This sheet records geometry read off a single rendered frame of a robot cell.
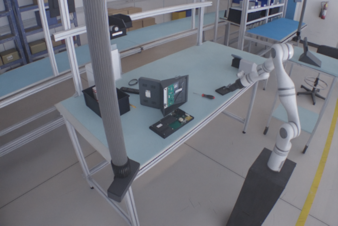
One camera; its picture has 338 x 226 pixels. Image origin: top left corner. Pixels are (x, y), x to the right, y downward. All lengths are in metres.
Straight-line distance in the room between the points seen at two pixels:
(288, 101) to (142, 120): 0.86
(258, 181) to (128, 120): 0.88
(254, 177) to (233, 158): 1.22
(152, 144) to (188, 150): 1.39
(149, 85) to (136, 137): 0.35
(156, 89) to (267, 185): 0.90
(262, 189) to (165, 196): 1.06
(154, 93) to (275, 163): 0.86
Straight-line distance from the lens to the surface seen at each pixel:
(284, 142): 1.25
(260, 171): 1.39
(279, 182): 1.37
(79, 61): 2.64
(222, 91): 1.72
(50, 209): 2.37
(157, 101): 1.45
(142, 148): 1.22
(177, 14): 7.15
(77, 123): 1.48
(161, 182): 2.30
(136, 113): 1.47
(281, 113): 2.96
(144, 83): 1.43
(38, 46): 4.69
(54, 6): 2.80
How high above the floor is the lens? 1.86
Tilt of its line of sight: 33 degrees down
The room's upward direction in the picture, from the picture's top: straight up
